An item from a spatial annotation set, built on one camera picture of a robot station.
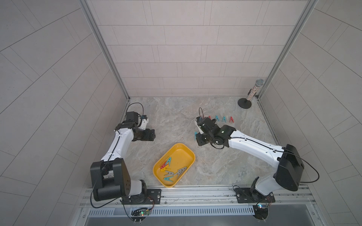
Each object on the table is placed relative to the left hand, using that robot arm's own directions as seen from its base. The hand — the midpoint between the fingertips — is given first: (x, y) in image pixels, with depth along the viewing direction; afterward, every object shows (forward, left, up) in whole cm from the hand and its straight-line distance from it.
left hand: (149, 133), depth 86 cm
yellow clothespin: (-19, -11, -7) cm, 23 cm away
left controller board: (-40, -1, -6) cm, 40 cm away
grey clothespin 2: (-21, -20, -6) cm, 29 cm away
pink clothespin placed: (+19, -40, -7) cm, 45 cm away
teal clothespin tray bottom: (-24, -13, -7) cm, 28 cm away
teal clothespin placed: (+18, -45, -6) cm, 49 cm away
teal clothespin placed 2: (+16, -50, -6) cm, 53 cm away
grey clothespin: (-22, -14, -6) cm, 26 cm away
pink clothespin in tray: (-17, -10, -7) cm, 21 cm away
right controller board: (-39, -60, -8) cm, 72 cm away
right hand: (-6, -28, +4) cm, 29 cm away
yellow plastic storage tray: (-16, -16, -9) cm, 24 cm away
